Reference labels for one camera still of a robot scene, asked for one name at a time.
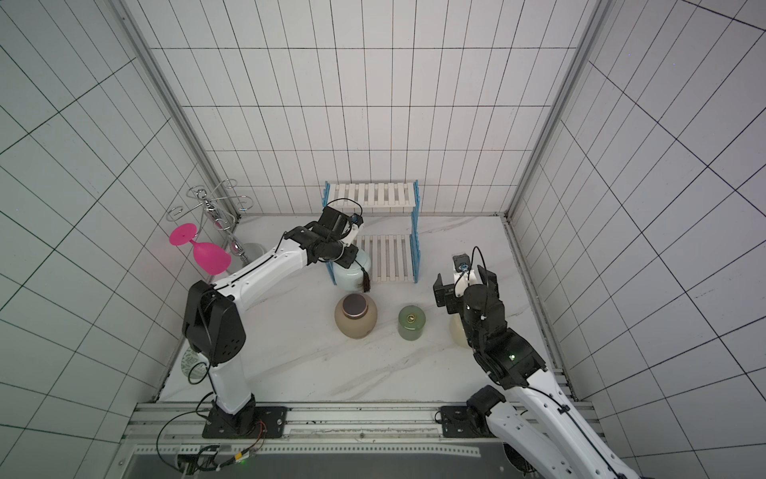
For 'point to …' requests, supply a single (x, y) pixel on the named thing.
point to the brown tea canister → (356, 314)
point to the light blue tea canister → (351, 278)
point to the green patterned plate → (193, 363)
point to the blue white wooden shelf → (394, 257)
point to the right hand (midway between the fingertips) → (450, 270)
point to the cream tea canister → (457, 331)
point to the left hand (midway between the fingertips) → (347, 257)
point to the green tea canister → (411, 321)
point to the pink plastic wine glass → (210, 258)
